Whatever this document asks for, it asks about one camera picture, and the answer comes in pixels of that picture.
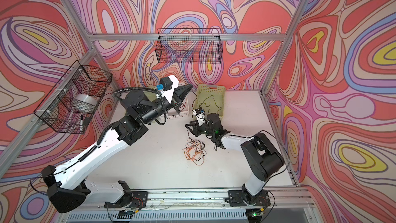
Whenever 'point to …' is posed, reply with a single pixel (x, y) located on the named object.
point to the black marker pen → (81, 123)
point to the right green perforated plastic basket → (210, 98)
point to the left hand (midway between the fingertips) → (192, 84)
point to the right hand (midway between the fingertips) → (189, 127)
